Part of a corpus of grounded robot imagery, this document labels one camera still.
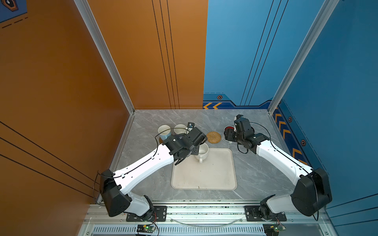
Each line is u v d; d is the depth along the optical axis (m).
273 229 0.70
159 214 0.74
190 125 0.65
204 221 0.72
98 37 0.79
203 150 0.96
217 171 0.88
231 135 0.76
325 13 0.71
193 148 0.55
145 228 0.71
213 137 1.02
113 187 0.39
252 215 0.72
